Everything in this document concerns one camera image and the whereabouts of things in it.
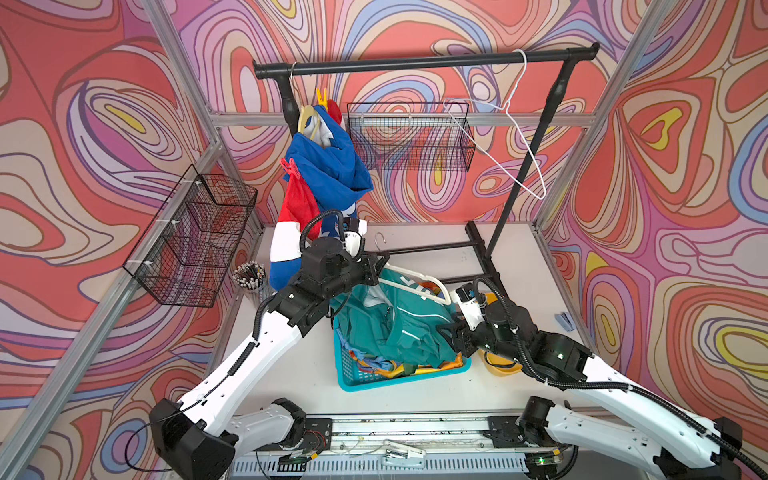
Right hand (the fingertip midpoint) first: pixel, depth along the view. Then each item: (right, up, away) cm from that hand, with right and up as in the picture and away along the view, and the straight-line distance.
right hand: (447, 330), depth 70 cm
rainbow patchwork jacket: (-4, -6, +3) cm, 7 cm away
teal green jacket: (-11, +3, +2) cm, 12 cm away
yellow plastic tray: (+8, -6, -8) cm, 13 cm away
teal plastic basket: (-24, -16, +11) cm, 31 cm away
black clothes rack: (+21, +19, +34) cm, 44 cm away
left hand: (-13, +18, -3) cm, 22 cm away
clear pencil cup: (-53, +11, +12) cm, 55 cm away
